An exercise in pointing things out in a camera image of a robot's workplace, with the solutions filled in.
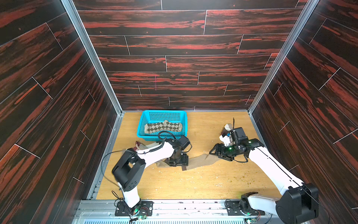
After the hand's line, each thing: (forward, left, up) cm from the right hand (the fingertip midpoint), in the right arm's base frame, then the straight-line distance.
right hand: (216, 153), depth 82 cm
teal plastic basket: (+33, +49, -5) cm, 59 cm away
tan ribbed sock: (+1, +7, -13) cm, 15 cm away
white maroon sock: (+8, +50, -8) cm, 52 cm away
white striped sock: (+4, -3, +11) cm, 12 cm away
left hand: (-5, +19, -8) cm, 21 cm away
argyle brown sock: (+27, +34, -9) cm, 45 cm away
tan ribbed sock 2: (-3, +33, -10) cm, 34 cm away
